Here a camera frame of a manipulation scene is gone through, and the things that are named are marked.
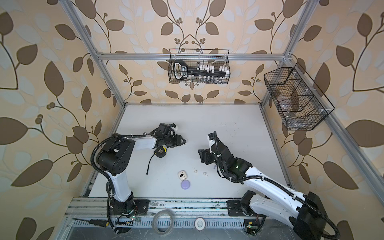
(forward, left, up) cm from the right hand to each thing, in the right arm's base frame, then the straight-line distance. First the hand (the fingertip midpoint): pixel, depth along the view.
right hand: (204, 151), depth 77 cm
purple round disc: (-12, +11, -16) cm, 23 cm away
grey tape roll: (-29, +24, -13) cm, 40 cm away
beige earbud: (-5, +5, -16) cm, 17 cm away
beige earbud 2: (-7, -1, -15) cm, 17 cm away
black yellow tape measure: (+7, +26, -13) cm, 30 cm away
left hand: (+14, +12, -12) cm, 22 cm away
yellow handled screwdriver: (-28, +52, -14) cm, 60 cm away
